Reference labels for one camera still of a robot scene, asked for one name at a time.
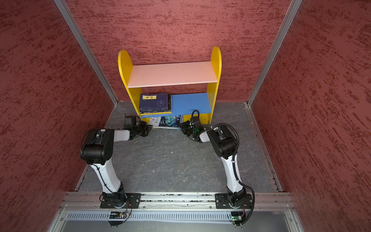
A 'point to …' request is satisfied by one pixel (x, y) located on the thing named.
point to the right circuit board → (236, 215)
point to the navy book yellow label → (152, 102)
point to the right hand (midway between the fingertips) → (177, 126)
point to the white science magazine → (168, 122)
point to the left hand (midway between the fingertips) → (154, 126)
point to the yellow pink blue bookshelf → (198, 105)
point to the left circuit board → (119, 215)
